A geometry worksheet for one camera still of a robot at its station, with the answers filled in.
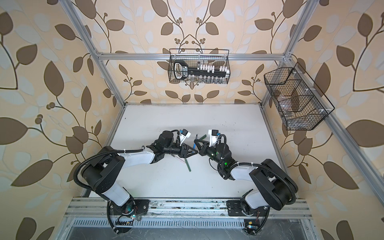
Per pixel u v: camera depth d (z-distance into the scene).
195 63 0.85
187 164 0.89
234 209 0.73
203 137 1.02
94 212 0.74
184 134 0.78
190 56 0.91
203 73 0.83
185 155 0.76
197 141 0.80
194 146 0.82
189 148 0.77
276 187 0.43
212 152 0.74
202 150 0.76
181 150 0.75
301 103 0.74
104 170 0.46
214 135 0.75
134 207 0.73
